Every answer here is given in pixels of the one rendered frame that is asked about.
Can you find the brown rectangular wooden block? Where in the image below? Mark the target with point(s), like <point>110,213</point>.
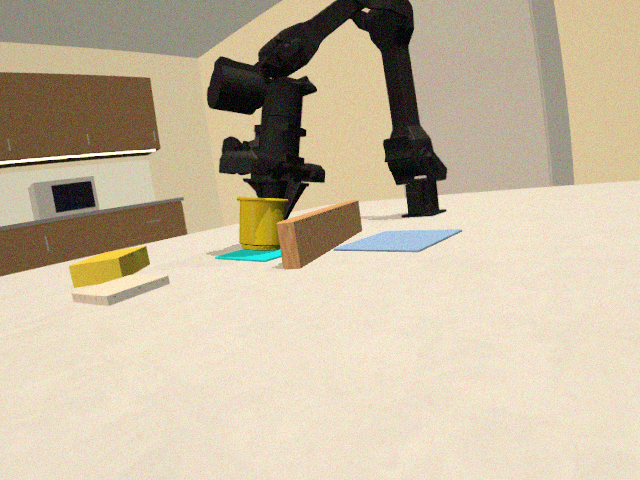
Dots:
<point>306,237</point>

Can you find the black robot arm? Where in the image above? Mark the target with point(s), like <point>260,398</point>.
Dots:
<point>243,88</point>

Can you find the yellow rectangular block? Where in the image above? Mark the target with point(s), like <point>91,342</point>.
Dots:
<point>109,266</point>

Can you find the yellow cup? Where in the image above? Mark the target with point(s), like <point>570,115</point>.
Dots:
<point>258,218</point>

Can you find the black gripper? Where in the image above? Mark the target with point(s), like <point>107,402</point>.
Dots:
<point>277,170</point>

